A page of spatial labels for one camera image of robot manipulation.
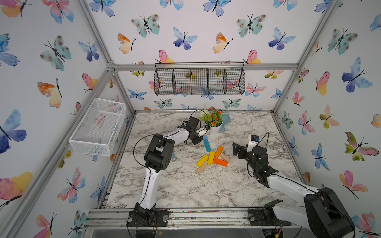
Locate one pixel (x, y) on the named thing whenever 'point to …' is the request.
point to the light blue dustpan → (226, 119)
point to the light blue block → (205, 137)
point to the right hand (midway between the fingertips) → (241, 142)
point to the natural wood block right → (224, 157)
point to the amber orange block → (219, 150)
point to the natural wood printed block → (203, 167)
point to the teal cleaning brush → (173, 158)
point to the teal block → (207, 145)
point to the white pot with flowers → (214, 119)
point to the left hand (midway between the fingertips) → (201, 134)
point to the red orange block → (220, 162)
